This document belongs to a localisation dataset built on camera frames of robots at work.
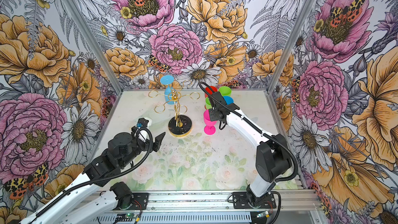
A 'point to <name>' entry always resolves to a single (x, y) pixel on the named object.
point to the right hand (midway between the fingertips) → (217, 117)
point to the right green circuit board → (264, 214)
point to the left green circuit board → (126, 217)
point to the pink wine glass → (209, 129)
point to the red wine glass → (214, 89)
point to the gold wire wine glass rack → (179, 125)
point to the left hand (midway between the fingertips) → (155, 133)
